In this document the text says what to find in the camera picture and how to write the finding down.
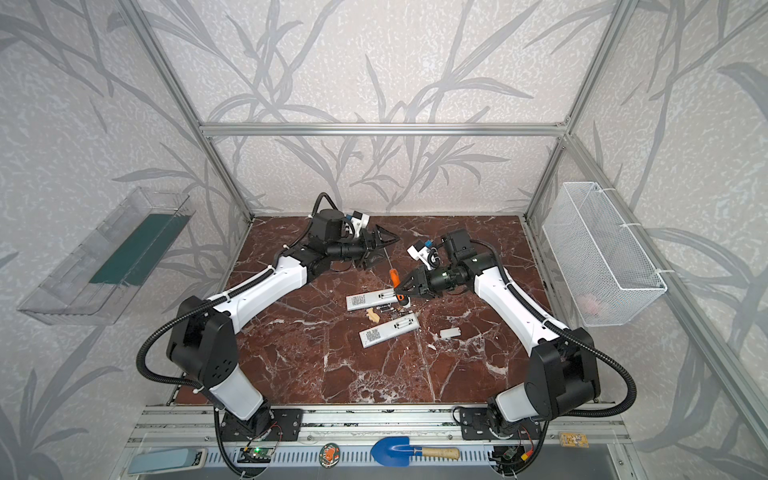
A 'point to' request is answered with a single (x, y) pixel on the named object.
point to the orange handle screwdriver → (394, 275)
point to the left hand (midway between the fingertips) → (397, 239)
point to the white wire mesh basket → (604, 275)
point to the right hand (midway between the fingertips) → (402, 283)
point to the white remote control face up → (388, 330)
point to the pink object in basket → (588, 303)
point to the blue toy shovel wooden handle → (395, 451)
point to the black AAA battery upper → (385, 308)
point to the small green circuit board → (255, 455)
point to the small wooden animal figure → (372, 315)
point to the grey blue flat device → (152, 461)
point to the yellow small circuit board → (574, 440)
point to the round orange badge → (329, 455)
